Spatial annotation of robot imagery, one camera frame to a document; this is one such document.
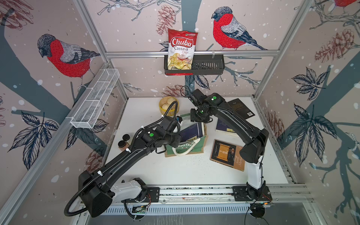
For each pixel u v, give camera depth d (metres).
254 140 0.48
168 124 0.55
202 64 1.07
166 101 1.12
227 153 0.87
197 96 0.62
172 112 1.07
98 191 0.37
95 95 0.80
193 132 0.87
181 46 0.83
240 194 0.73
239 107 1.12
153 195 0.73
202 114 0.65
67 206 0.36
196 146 0.76
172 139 0.63
